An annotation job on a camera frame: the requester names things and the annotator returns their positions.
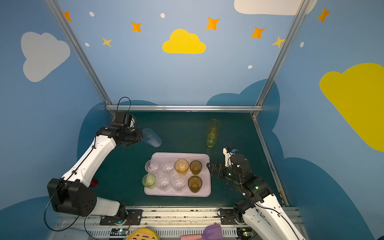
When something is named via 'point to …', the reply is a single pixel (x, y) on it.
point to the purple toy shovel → (211, 232)
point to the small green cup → (149, 180)
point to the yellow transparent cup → (181, 166)
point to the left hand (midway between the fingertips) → (144, 135)
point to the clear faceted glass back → (167, 166)
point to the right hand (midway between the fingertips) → (214, 164)
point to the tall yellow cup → (214, 123)
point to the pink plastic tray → (178, 174)
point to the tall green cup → (211, 137)
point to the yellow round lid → (143, 234)
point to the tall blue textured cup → (150, 137)
